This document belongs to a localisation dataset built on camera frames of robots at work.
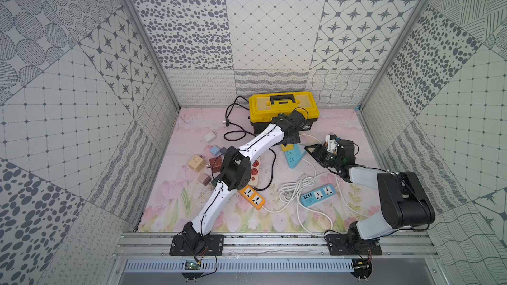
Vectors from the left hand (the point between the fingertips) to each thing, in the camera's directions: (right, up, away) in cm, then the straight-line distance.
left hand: (289, 137), depth 96 cm
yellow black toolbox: (-13, +16, +2) cm, 20 cm away
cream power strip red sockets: (-17, -16, -3) cm, 23 cm away
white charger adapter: (-42, 0, +11) cm, 44 cm away
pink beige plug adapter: (-40, -19, -6) cm, 45 cm away
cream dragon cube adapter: (-45, -12, -2) cm, 47 cm away
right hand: (+9, -7, -3) cm, 12 cm away
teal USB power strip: (+11, -24, -12) cm, 29 cm away
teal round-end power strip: (+3, -9, +1) cm, 10 cm away
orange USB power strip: (-18, -24, -12) cm, 33 cm away
